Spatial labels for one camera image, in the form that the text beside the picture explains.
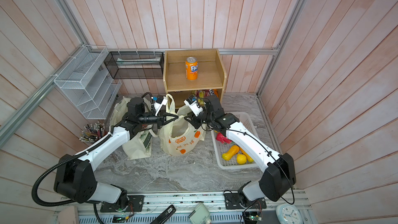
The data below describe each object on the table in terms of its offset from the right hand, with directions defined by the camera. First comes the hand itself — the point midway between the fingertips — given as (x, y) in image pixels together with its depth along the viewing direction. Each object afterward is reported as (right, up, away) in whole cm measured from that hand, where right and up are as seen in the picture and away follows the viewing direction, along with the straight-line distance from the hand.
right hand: (187, 115), depth 77 cm
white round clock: (+46, -44, -8) cm, 65 cm away
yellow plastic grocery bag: (-3, -10, -2) cm, 11 cm away
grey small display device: (+7, -43, -10) cm, 45 cm away
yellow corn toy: (+26, -20, +11) cm, 35 cm away
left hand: (-5, -2, -3) cm, 6 cm away
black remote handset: (-11, -46, -9) cm, 48 cm away
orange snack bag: (+17, +14, +19) cm, 29 cm away
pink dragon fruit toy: (+20, -14, +11) cm, 27 cm away
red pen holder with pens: (-54, -10, +7) cm, 55 cm away
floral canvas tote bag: (-26, -16, +4) cm, 31 cm away
